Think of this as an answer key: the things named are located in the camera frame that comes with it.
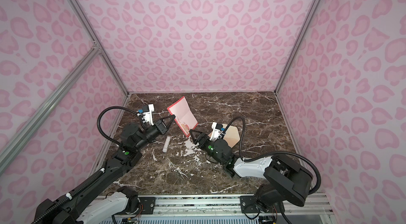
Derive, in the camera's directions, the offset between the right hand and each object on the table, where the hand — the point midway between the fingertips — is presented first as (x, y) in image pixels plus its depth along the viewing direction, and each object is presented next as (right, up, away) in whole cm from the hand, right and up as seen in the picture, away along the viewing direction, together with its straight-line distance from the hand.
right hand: (191, 133), depth 75 cm
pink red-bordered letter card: (-4, +8, +2) cm, 9 cm away
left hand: (-6, +9, -6) cm, 12 cm away
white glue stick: (-16, -10, +17) cm, 26 cm away
